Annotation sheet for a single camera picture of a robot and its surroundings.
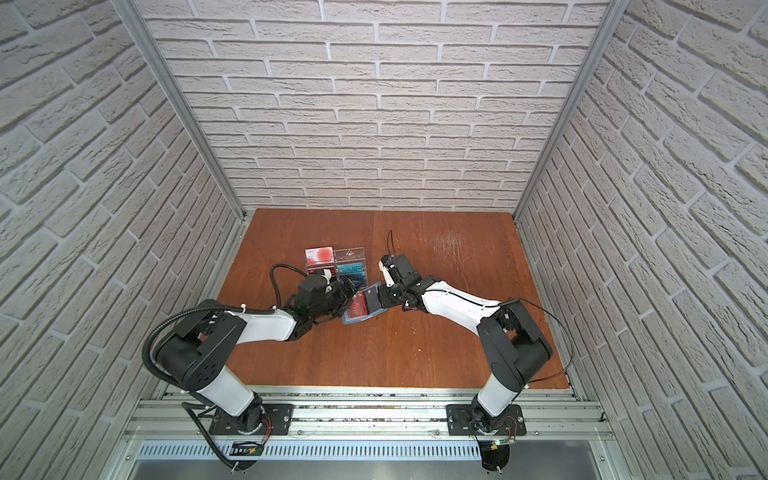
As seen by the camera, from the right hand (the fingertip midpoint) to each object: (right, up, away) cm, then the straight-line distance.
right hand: (381, 293), depth 89 cm
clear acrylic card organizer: (-11, +9, +10) cm, 17 cm away
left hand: (-6, +2, +1) cm, 7 cm away
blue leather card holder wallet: (-3, -5, +5) cm, 8 cm away
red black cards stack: (-22, +6, +6) cm, 24 cm away
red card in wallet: (-8, -4, +3) cm, 9 cm away
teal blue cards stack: (-9, +6, +9) cm, 14 cm away
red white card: (-21, +11, +7) cm, 25 cm away
